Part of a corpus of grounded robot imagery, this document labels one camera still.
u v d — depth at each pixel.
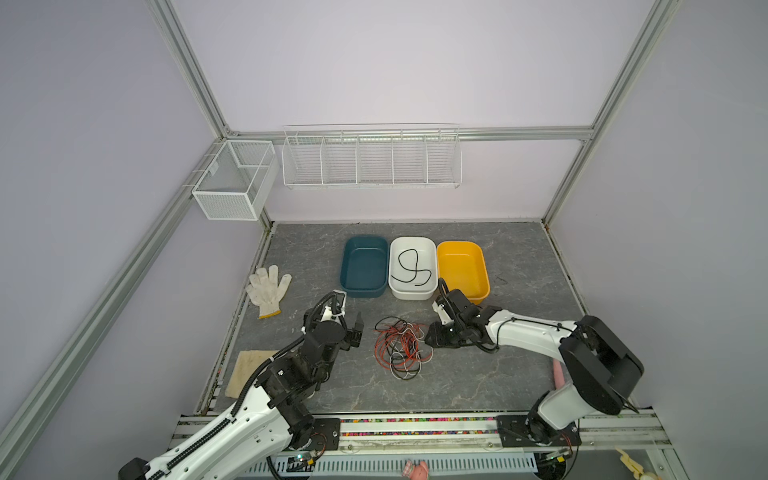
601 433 0.75
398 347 0.86
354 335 0.69
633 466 0.69
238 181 0.99
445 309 0.74
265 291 1.02
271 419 0.49
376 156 0.99
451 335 0.76
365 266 1.05
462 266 1.05
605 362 0.48
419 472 0.67
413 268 1.05
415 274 1.05
